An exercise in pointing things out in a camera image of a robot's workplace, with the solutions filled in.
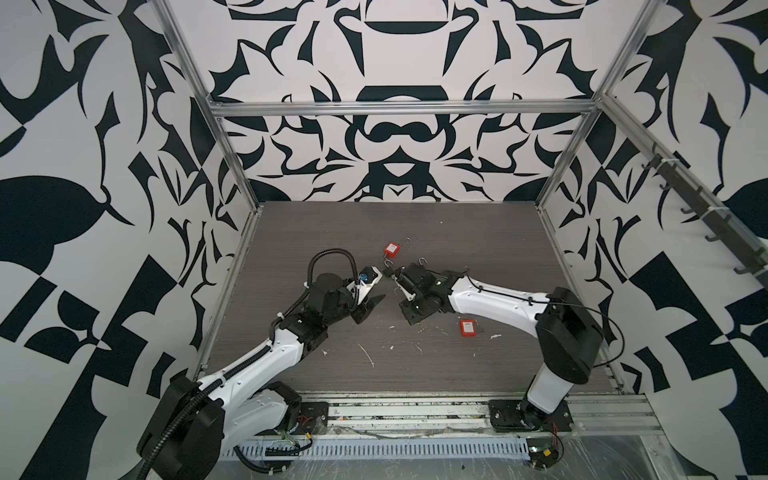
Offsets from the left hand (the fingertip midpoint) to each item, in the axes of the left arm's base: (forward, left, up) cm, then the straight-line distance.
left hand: (377, 282), depth 80 cm
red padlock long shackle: (-7, -25, -15) cm, 30 cm away
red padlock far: (+21, -6, -15) cm, 27 cm away
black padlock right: (+18, -15, -16) cm, 29 cm away
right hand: (-3, -9, -11) cm, 14 cm away
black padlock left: (+12, -4, -15) cm, 20 cm away
